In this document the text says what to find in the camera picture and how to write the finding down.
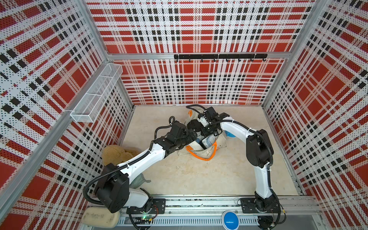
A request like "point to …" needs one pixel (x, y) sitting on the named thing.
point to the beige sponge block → (100, 217)
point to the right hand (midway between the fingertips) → (205, 133)
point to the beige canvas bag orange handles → (196, 148)
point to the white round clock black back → (195, 125)
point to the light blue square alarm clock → (207, 141)
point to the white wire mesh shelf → (88, 108)
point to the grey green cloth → (138, 181)
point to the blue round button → (230, 220)
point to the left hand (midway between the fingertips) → (194, 136)
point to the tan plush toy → (116, 154)
